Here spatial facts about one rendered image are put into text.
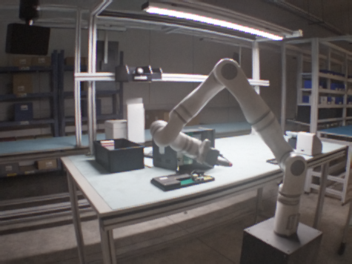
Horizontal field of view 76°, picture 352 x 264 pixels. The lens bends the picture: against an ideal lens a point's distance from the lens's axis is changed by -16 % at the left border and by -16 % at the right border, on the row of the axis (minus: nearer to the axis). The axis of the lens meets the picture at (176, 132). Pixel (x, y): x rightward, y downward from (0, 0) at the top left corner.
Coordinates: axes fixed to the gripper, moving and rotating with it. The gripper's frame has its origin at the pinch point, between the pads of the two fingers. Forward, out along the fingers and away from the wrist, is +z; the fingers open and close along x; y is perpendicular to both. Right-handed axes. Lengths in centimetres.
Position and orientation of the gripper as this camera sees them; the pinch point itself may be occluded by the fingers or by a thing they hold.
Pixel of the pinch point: (227, 164)
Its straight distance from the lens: 115.5
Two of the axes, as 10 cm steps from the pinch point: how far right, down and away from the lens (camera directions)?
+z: 7.4, 3.7, 5.7
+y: -5.6, -1.2, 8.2
